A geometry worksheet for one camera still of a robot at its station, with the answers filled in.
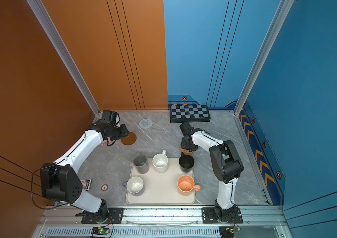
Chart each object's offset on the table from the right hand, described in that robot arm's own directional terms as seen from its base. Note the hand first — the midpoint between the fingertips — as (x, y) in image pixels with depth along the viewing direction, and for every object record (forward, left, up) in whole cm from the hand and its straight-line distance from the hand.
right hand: (185, 146), depth 97 cm
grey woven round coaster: (+21, +29, -1) cm, 36 cm away
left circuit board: (-45, +43, -3) cm, 62 cm away
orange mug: (-24, +1, -2) cm, 25 cm away
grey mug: (-13, +27, +5) cm, 31 cm away
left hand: (+2, +35, +15) cm, 39 cm away
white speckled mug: (-10, +16, -1) cm, 19 cm away
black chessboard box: (+30, -4, +1) cm, 30 cm away
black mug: (-13, +1, +3) cm, 13 cm away
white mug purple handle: (-25, +30, 0) cm, 39 cm away
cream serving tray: (-25, +16, -3) cm, 30 cm away
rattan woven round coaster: (-8, +1, +7) cm, 11 cm away
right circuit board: (-45, -18, -4) cm, 49 cm away
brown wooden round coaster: (+7, +40, -3) cm, 41 cm away
